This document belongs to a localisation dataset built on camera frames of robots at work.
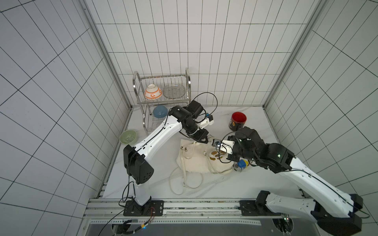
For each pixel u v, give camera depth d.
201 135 0.63
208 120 0.68
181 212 0.73
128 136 0.97
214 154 0.71
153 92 0.85
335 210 0.38
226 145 0.53
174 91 0.90
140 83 0.92
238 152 0.56
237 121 0.97
